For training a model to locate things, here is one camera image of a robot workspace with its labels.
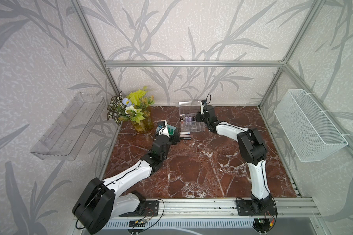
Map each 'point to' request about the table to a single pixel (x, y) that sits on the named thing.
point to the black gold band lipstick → (185, 138)
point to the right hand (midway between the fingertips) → (198, 110)
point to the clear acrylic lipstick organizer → (188, 110)
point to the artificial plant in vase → (135, 107)
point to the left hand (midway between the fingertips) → (172, 128)
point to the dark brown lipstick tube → (181, 119)
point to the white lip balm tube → (185, 132)
